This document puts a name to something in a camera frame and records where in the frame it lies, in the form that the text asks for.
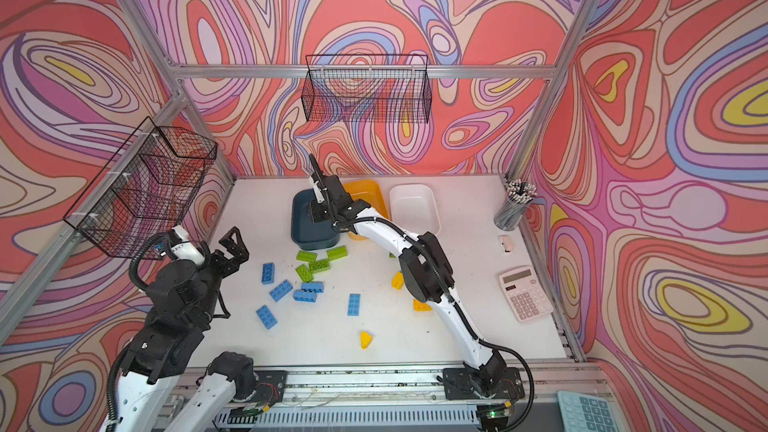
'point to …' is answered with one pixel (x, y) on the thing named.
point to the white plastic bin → (413, 209)
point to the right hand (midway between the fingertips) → (313, 212)
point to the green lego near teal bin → (306, 256)
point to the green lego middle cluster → (319, 265)
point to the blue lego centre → (353, 305)
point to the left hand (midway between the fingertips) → (226, 236)
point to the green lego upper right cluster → (337, 253)
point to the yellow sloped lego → (398, 281)
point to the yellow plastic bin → (366, 190)
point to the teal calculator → (585, 414)
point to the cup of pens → (520, 193)
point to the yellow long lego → (421, 307)
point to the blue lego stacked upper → (317, 287)
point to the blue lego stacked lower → (300, 295)
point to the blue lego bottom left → (267, 317)
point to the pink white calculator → (525, 293)
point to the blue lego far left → (268, 273)
